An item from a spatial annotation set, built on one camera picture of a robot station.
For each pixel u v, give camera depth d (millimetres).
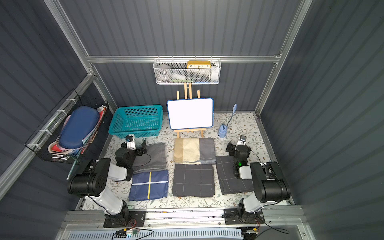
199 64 868
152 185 844
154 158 935
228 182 843
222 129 994
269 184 451
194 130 1041
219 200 789
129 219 716
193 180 847
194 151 971
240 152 708
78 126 681
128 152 738
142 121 1158
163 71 827
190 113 955
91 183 469
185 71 915
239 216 735
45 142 621
